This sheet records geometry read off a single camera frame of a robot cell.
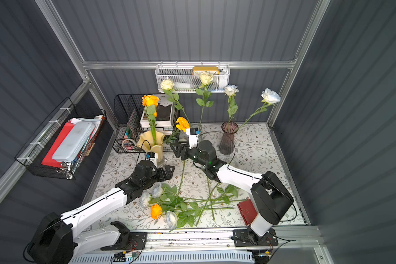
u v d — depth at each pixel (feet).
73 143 2.24
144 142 2.85
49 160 2.21
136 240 2.42
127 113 3.81
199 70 2.86
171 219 2.45
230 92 2.77
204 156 2.08
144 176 2.11
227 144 3.47
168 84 2.62
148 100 2.51
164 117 2.92
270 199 1.50
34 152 2.02
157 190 2.71
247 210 2.63
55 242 1.31
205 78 2.58
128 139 3.43
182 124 2.32
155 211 2.59
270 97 2.36
